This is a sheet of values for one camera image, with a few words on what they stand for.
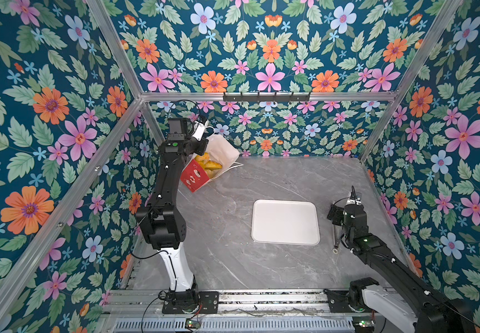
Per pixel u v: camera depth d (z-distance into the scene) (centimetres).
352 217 62
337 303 73
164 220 50
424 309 42
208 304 74
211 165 107
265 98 93
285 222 93
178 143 62
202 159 97
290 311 72
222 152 101
